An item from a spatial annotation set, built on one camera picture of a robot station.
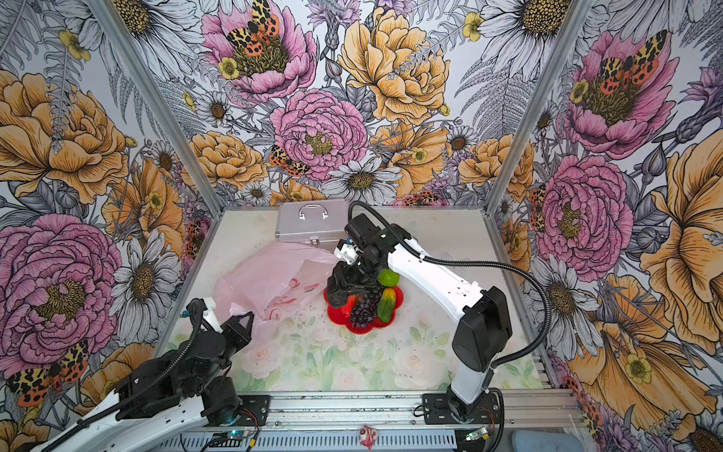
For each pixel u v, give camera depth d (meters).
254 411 0.74
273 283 0.76
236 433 0.72
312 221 0.98
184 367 0.46
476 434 0.72
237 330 0.60
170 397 0.49
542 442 0.67
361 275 0.66
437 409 0.74
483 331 0.45
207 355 0.49
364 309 0.88
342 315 0.89
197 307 0.55
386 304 0.87
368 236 0.63
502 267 0.47
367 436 0.67
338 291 0.67
